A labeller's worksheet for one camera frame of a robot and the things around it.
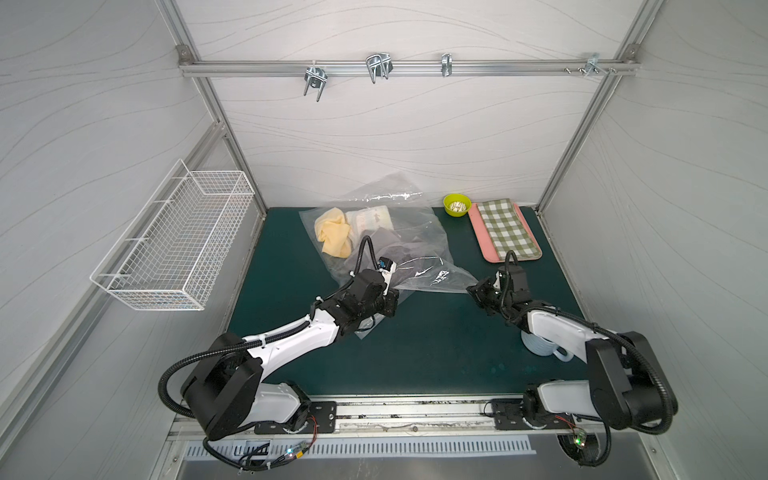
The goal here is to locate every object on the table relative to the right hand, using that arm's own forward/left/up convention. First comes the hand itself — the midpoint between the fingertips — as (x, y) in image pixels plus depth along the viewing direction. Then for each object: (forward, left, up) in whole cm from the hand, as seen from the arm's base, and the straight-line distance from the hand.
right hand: (470, 285), depth 91 cm
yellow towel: (+23, +48, -3) cm, 54 cm away
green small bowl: (+39, 0, -3) cm, 39 cm away
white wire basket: (-11, +75, +27) cm, 80 cm away
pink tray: (+24, -10, -7) cm, 27 cm away
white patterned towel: (+28, +35, -1) cm, 45 cm away
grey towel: (+3, +18, +7) cm, 20 cm away
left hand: (-7, +23, +7) cm, 24 cm away
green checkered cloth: (+29, -19, -7) cm, 36 cm away
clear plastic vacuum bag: (+32, +26, -2) cm, 42 cm away
